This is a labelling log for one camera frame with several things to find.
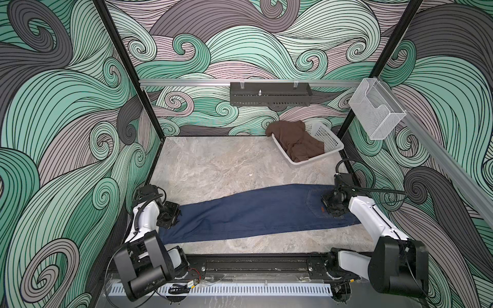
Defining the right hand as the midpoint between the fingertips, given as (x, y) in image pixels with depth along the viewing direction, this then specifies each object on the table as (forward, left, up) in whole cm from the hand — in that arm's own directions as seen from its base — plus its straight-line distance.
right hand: (321, 202), depth 86 cm
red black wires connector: (-31, +61, -7) cm, 69 cm away
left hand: (-4, +64, +1) cm, 64 cm away
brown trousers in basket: (+36, +3, 0) cm, 36 cm away
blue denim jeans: (0, +10, -5) cm, 11 cm away
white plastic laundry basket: (+49, -10, +1) cm, 50 cm away
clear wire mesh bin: (+30, -23, +29) cm, 48 cm away
